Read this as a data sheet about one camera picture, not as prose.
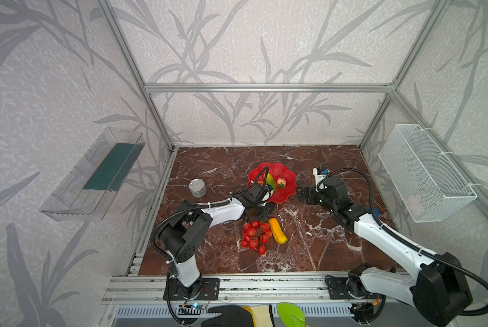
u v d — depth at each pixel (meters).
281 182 1.00
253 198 0.72
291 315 0.67
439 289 0.39
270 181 1.01
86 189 0.64
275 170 1.06
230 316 0.68
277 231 0.85
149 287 0.75
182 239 0.47
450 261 0.41
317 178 0.74
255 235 0.79
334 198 0.62
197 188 0.97
